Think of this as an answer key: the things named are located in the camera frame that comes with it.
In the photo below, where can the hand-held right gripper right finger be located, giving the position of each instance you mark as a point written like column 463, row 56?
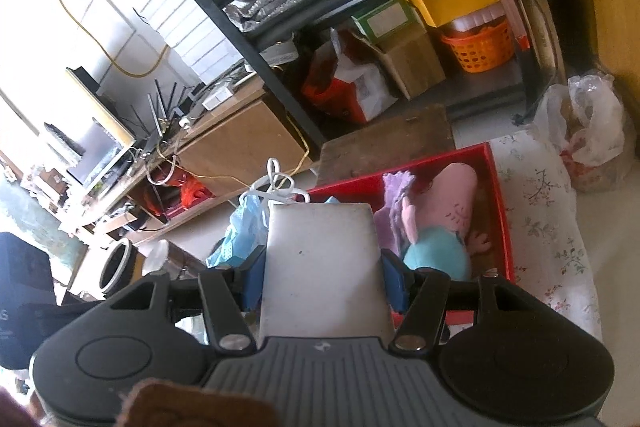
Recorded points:
column 395, row 282

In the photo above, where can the wooden low desk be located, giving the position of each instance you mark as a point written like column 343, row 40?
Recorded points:
column 235, row 137

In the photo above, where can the blue face mask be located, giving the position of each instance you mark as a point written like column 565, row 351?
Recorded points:
column 240, row 227

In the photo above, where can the red and white plastic bag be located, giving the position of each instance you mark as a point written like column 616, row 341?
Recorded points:
column 350, row 92

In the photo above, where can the clear plastic container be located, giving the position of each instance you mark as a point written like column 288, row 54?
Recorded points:
column 475, row 24

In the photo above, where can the orange plastic basket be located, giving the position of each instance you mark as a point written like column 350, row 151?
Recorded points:
column 477, row 52

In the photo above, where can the computer monitor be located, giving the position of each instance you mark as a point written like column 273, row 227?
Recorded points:
column 100, row 142

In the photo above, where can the white round container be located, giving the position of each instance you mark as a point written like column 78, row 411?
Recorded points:
column 117, row 267

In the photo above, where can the white power bank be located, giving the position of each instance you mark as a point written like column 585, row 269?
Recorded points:
column 320, row 267

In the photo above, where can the wooden stool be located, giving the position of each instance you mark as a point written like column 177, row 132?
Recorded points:
column 390, row 142

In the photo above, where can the black router with antennas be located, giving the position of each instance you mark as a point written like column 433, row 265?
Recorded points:
column 172, row 107

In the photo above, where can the green box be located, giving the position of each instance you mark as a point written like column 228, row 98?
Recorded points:
column 385, row 19

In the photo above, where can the white power strip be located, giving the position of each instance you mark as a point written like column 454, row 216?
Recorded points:
column 280, row 54

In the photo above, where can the white power adapter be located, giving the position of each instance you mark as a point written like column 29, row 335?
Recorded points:
column 217, row 97

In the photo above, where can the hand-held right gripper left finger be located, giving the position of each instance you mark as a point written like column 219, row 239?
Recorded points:
column 252, row 279

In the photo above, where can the pink plush pig toy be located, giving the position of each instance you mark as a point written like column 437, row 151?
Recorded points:
column 460, row 197

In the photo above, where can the red cardboard box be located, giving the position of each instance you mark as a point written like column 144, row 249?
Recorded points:
column 502, row 227

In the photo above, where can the brown cardboard box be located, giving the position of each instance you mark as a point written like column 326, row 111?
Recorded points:
column 410, row 67

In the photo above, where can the black metal shelf rack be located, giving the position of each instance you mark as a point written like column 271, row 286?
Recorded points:
column 218, row 14

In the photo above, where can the purple plush toy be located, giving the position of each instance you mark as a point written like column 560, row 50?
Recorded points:
column 392, row 227

